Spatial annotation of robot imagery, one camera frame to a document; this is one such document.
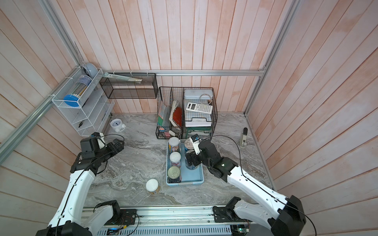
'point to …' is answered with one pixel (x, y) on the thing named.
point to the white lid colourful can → (174, 141)
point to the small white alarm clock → (116, 124)
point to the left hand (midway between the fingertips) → (119, 147)
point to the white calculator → (200, 108)
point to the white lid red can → (175, 158)
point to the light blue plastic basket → (194, 176)
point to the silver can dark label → (173, 175)
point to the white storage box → (198, 94)
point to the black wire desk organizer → (186, 113)
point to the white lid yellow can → (152, 187)
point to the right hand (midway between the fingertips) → (192, 149)
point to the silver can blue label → (189, 147)
